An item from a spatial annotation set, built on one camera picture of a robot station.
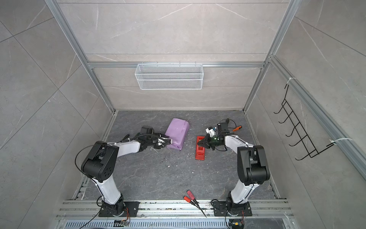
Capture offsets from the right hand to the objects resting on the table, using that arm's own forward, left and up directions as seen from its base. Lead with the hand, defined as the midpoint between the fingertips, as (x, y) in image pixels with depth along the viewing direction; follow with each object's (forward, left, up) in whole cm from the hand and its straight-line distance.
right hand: (198, 142), depth 90 cm
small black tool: (+11, +53, -8) cm, 54 cm away
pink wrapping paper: (+11, +14, -1) cm, 18 cm away
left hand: (+8, +21, -1) cm, 23 cm away
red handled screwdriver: (-32, +7, -8) cm, 33 cm away
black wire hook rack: (-14, -47, +23) cm, 54 cm away
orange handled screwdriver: (+17, -32, -8) cm, 37 cm away
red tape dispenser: (-3, -1, -6) cm, 7 cm away
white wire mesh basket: (+42, +19, +22) cm, 51 cm away
